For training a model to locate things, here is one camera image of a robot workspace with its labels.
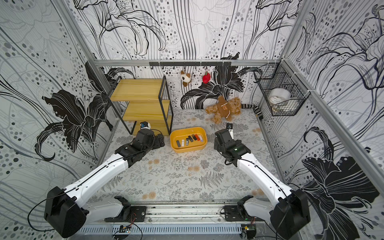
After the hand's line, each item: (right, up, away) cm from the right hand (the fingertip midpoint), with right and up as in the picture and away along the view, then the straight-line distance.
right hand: (227, 140), depth 82 cm
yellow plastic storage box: (-27, +3, +19) cm, 33 cm away
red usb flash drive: (-17, -1, +19) cm, 25 cm away
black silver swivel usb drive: (-24, -3, +18) cm, 30 cm away
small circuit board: (-53, -43, -11) cm, 69 cm away
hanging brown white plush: (-24, +38, +11) cm, 46 cm away
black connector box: (+9, -42, -12) cm, 45 cm away
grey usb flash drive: (-29, -4, +16) cm, 34 cm away
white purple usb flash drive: (-14, -2, +19) cm, 24 cm away
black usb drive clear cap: (-19, 0, +19) cm, 27 cm away
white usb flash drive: (-26, -4, +17) cm, 32 cm away
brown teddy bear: (+3, +20, +28) cm, 35 cm away
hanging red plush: (-11, +39, +13) cm, 42 cm away
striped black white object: (+30, +22, +36) cm, 52 cm away
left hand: (-38, -1, 0) cm, 38 cm away
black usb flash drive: (-21, -1, +19) cm, 29 cm away
